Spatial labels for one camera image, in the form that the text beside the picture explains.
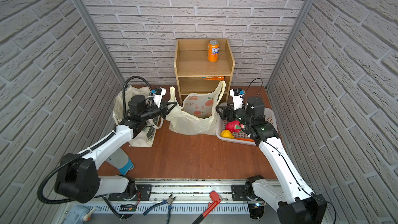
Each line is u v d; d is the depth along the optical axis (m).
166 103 0.73
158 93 0.68
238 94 0.61
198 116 0.77
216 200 0.71
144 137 0.79
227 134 0.88
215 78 1.00
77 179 0.41
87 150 0.45
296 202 0.37
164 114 0.69
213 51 0.83
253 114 0.54
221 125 0.96
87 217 0.65
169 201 0.71
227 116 0.63
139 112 0.62
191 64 0.90
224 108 0.62
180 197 0.73
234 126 0.89
